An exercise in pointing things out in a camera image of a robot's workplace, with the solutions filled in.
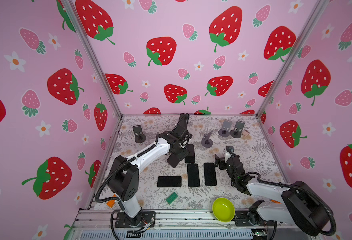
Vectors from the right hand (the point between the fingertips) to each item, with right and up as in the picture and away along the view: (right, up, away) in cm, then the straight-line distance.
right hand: (222, 154), depth 89 cm
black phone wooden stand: (-30, -3, -3) cm, 30 cm away
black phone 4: (-32, -17, 0) cm, 36 cm away
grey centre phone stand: (-8, +6, +15) cm, 18 cm away
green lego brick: (-30, -23, -9) cm, 39 cm away
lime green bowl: (-3, -27, -12) cm, 30 cm away
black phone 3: (-8, -12, +2) cm, 14 cm away
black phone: (-19, -4, +7) cm, 21 cm away
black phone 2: (-18, -13, 0) cm, 22 cm away
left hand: (-25, +2, -1) cm, 26 cm away
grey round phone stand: (+7, +13, +21) cm, 25 cm away
